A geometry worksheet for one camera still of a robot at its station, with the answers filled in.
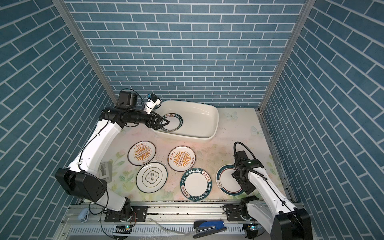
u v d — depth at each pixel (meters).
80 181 0.40
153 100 0.65
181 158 0.94
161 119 0.66
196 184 0.83
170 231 0.70
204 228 0.68
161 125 0.69
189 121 1.11
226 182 0.86
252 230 0.71
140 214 0.74
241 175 0.60
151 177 0.85
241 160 0.66
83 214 0.71
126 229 0.72
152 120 0.64
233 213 0.74
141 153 0.96
